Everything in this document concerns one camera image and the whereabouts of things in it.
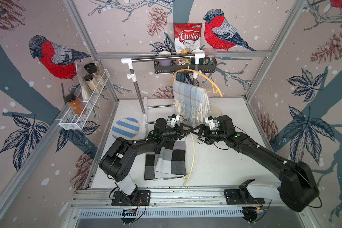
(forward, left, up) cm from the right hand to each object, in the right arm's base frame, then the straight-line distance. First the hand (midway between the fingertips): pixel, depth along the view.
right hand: (194, 133), depth 79 cm
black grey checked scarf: (-10, +14, -17) cm, 24 cm away
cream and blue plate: (+31, -20, -17) cm, 40 cm away
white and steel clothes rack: (+23, +34, -3) cm, 42 cm away
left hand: (+1, 0, +2) cm, 2 cm away
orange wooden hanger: (+54, -11, +3) cm, 55 cm away
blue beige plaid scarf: (+19, +1, +6) cm, 20 cm away
